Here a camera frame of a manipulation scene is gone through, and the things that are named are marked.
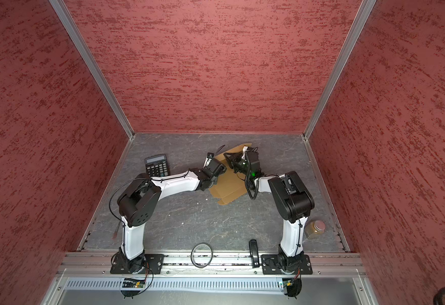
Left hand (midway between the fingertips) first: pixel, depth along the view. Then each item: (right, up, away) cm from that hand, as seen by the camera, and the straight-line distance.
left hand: (208, 175), depth 96 cm
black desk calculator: (-29, +4, +6) cm, 30 cm away
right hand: (+7, +10, -4) cm, 13 cm away
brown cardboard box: (+12, -4, -4) cm, 13 cm away
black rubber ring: (-4, -30, -21) cm, 37 cm away
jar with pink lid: (+45, -19, -22) cm, 54 cm away
